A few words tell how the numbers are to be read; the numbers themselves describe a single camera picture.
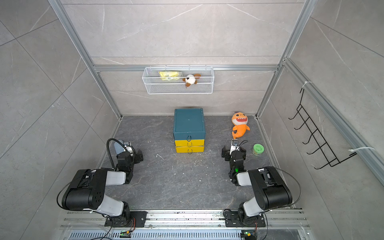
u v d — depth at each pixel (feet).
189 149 3.13
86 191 1.46
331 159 1.95
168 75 2.74
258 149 3.13
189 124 2.84
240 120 3.52
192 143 2.96
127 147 2.67
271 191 1.50
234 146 2.55
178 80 2.91
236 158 2.25
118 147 3.20
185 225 2.39
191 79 2.80
